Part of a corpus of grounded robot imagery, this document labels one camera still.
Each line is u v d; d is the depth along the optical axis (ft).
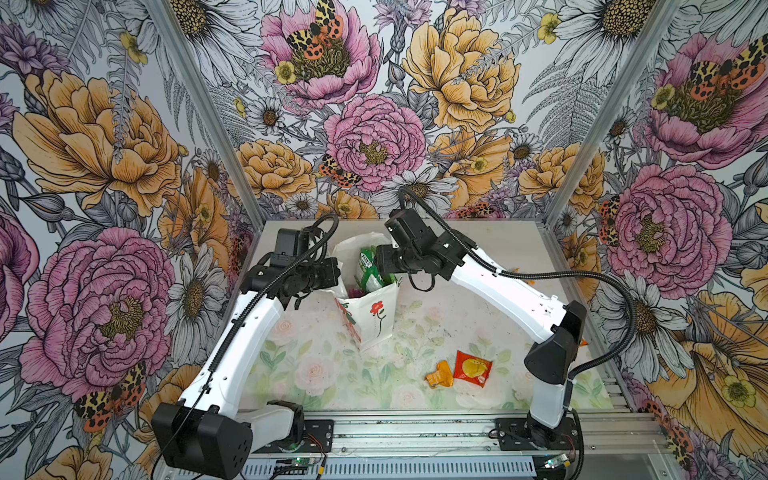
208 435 1.21
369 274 2.62
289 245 1.86
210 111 2.93
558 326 1.49
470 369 2.73
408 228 1.83
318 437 2.41
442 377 2.69
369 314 2.45
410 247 1.89
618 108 2.90
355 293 2.84
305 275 2.06
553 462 2.35
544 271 1.53
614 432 2.56
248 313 1.52
